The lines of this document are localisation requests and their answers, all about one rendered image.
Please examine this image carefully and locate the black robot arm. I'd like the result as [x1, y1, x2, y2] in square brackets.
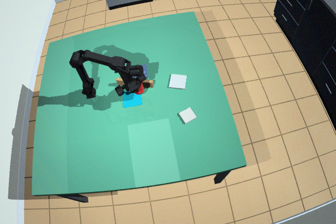
[69, 50, 144, 99]

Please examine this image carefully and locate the light wooden beam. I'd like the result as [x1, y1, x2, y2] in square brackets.
[116, 78, 154, 88]

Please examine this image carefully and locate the red cup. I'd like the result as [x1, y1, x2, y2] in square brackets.
[135, 79, 144, 95]

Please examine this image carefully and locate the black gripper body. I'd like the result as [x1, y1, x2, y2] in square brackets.
[115, 74, 146, 96]

